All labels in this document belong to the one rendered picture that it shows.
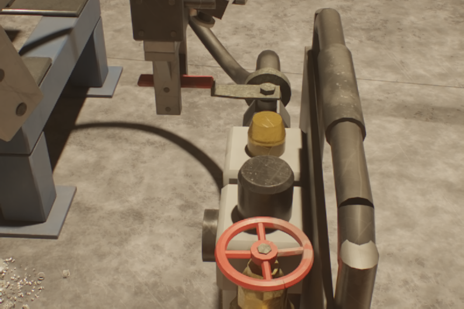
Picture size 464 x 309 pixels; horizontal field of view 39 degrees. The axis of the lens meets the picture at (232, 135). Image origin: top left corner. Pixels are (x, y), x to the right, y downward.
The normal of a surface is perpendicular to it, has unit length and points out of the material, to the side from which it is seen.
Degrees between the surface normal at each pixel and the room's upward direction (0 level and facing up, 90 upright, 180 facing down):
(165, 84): 90
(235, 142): 0
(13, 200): 90
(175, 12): 90
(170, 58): 90
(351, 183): 15
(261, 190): 64
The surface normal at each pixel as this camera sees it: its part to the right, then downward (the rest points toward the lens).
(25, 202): -0.06, 0.58
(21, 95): 0.88, 0.36
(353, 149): 0.26, -0.77
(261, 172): 0.00, -0.81
